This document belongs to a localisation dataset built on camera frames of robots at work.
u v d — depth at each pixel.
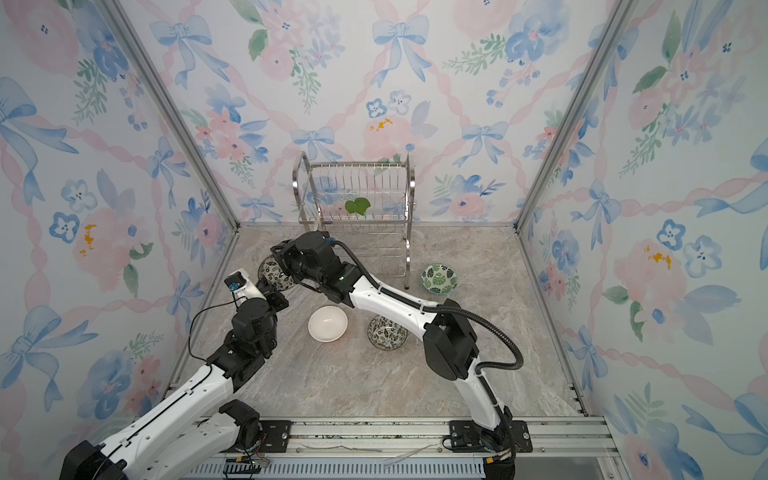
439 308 0.52
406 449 0.73
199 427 0.58
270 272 0.80
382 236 1.16
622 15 0.69
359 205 0.88
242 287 0.64
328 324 0.90
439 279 1.03
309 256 0.60
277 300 0.70
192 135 0.94
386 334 0.90
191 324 1.00
